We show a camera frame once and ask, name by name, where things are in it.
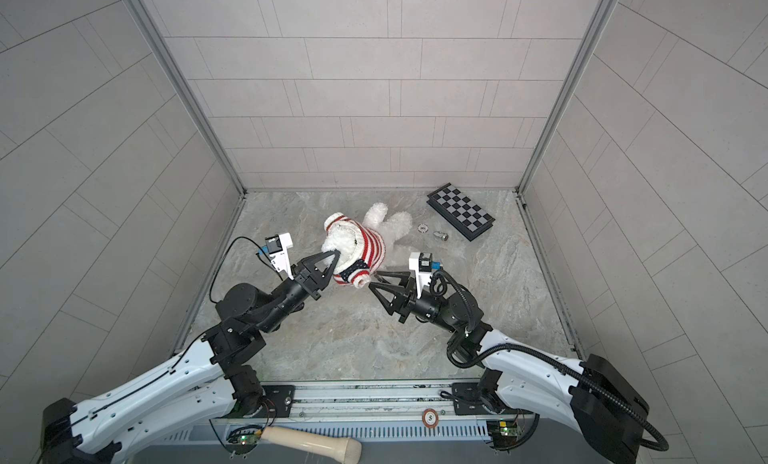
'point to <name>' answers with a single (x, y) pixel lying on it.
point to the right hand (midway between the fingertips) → (374, 291)
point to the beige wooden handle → (344, 449)
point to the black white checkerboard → (466, 216)
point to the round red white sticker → (430, 418)
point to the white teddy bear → (392, 229)
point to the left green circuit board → (243, 440)
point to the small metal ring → (423, 228)
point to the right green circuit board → (504, 433)
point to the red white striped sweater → (370, 258)
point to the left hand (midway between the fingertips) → (346, 257)
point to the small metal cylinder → (441, 235)
